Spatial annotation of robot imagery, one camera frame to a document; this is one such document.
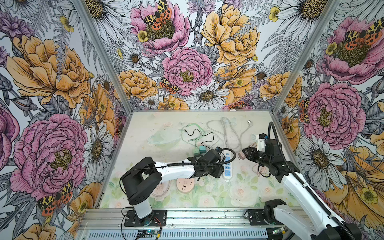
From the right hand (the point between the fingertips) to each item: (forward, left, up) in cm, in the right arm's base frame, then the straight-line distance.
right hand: (244, 155), depth 81 cm
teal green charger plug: (+11, +22, -11) cm, 27 cm away
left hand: (-5, +14, -9) cm, 18 cm away
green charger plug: (+10, +26, -13) cm, 30 cm away
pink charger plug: (-1, +2, 0) cm, 2 cm away
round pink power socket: (-11, +32, -11) cm, 36 cm away
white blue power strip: (-2, +8, -12) cm, 15 cm away
